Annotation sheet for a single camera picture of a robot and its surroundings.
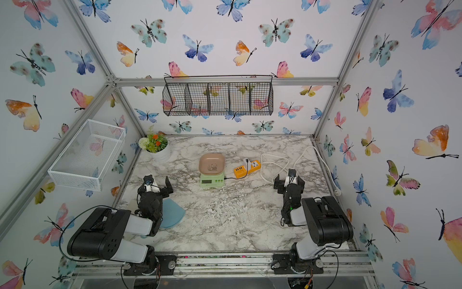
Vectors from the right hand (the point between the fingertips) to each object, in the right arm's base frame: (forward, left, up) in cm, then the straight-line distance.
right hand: (291, 174), depth 91 cm
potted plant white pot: (+12, +72, +4) cm, 73 cm away
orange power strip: (+5, +26, -7) cm, 27 cm away
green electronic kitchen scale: (-1, +41, -8) cm, 41 cm away
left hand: (-6, +65, +2) cm, 66 cm away
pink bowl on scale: (+9, +42, -5) cm, 43 cm away
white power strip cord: (-3, -26, -10) cm, 28 cm away
